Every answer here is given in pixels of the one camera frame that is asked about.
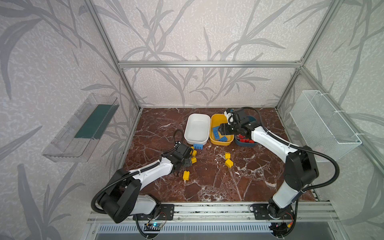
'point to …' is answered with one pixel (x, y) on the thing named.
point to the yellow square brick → (194, 153)
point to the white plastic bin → (197, 128)
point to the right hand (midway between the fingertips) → (222, 124)
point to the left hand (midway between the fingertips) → (186, 156)
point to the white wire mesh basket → (324, 127)
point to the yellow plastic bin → (217, 120)
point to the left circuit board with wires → (156, 224)
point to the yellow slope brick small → (193, 159)
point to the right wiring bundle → (280, 229)
